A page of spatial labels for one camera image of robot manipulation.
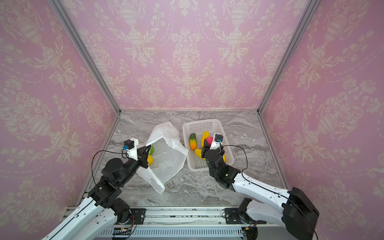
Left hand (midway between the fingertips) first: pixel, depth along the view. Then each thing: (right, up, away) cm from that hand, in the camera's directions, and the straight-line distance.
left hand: (151, 146), depth 70 cm
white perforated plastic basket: (+19, +5, +35) cm, 40 cm away
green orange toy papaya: (+19, 0, +27) cm, 33 cm away
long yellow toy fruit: (+23, -7, +22) cm, 32 cm away
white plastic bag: (+4, -10, +25) cm, 27 cm away
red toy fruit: (+28, +3, +4) cm, 28 cm away
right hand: (+29, +2, +8) cm, 30 cm away
